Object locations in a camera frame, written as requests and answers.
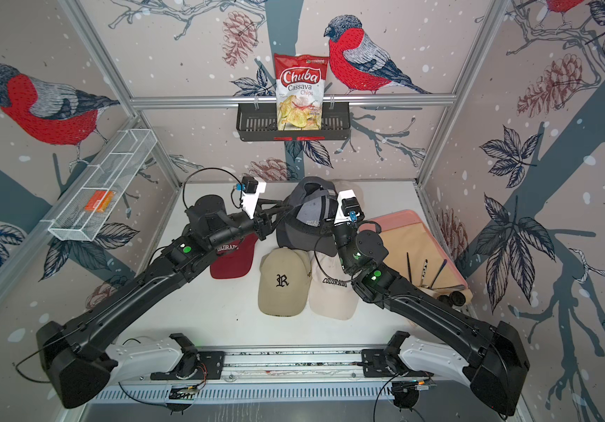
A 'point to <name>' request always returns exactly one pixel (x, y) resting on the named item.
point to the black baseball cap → (308, 225)
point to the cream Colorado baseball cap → (331, 294)
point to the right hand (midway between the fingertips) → (332, 190)
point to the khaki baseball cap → (285, 282)
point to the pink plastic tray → (412, 215)
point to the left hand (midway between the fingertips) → (288, 202)
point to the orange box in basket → (100, 200)
